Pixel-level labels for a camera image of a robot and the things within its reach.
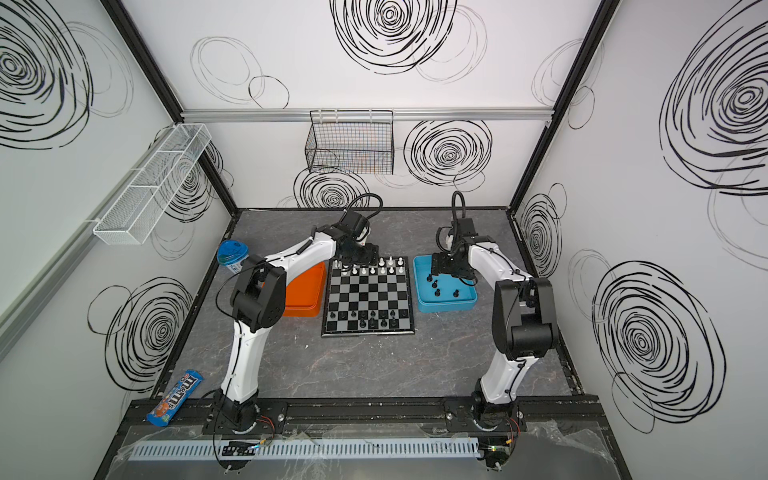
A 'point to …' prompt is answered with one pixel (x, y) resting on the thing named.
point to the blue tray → (441, 292)
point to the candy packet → (162, 414)
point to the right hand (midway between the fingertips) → (442, 268)
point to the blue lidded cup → (231, 253)
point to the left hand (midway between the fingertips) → (376, 258)
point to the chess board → (369, 300)
